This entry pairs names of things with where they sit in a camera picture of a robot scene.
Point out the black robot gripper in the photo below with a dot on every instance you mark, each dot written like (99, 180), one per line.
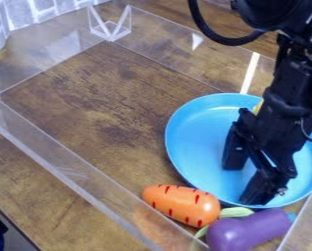
(269, 138)

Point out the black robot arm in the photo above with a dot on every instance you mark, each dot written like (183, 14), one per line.
(290, 17)

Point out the blue round plastic tray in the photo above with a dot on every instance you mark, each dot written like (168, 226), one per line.
(195, 138)

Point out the orange toy carrot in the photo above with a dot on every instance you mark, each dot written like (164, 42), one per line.
(190, 205)

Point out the yellow toy lemon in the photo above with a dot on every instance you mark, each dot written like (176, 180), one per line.
(258, 107)

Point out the purple toy eggplant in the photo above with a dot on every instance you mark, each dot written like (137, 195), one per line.
(241, 234)

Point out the white brick-pattern curtain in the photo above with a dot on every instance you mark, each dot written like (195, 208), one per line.
(21, 13)

